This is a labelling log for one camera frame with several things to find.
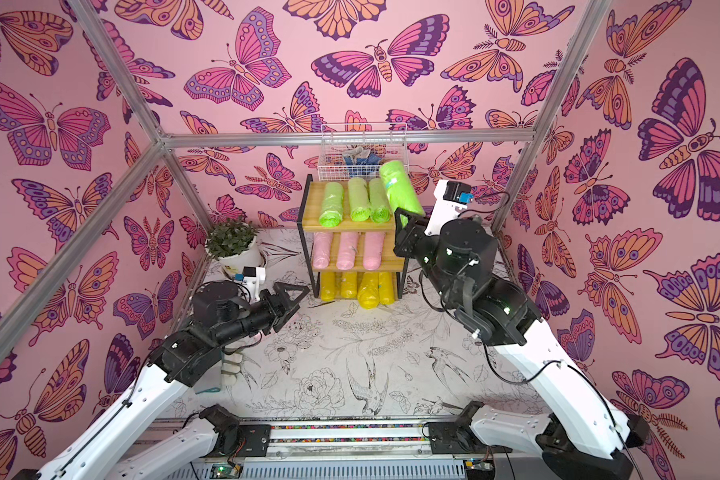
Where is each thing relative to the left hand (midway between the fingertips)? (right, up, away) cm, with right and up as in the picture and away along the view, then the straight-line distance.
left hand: (308, 296), depth 67 cm
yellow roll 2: (+7, -1, +32) cm, 33 cm away
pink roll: (0, +13, +22) cm, 25 cm away
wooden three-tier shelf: (-2, +22, +12) cm, 25 cm away
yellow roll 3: (+14, -3, +28) cm, 32 cm away
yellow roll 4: (+19, -2, +30) cm, 36 cm away
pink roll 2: (+7, +11, +20) cm, 23 cm away
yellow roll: (0, -1, +31) cm, 31 cm away
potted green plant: (-28, +13, +26) cm, 40 cm away
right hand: (+20, +18, -11) cm, 29 cm away
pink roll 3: (+15, +11, +21) cm, 28 cm away
